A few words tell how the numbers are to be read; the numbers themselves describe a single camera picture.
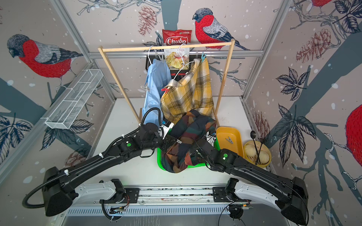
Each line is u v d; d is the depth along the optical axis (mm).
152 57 910
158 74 671
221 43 619
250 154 830
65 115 713
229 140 941
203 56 778
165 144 630
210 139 650
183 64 856
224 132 917
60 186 392
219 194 728
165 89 685
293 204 384
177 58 856
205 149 544
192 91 879
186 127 878
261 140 886
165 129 640
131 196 729
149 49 592
